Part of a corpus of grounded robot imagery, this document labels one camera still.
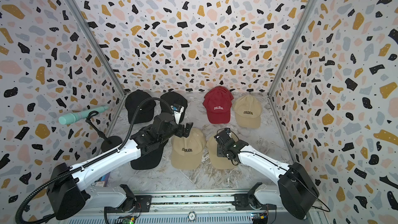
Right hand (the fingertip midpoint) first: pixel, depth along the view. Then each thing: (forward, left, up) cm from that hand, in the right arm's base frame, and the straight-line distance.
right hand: (224, 149), depth 87 cm
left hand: (+7, +19, +19) cm, 27 cm away
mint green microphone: (-3, +66, +32) cm, 73 cm away
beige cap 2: (-2, +21, -1) cm, 21 cm away
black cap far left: (+26, +53, 0) cm, 59 cm away
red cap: (+34, +4, +2) cm, 35 cm away
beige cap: (+28, -16, +1) cm, 32 cm away
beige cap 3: (-6, +3, -4) cm, 8 cm away
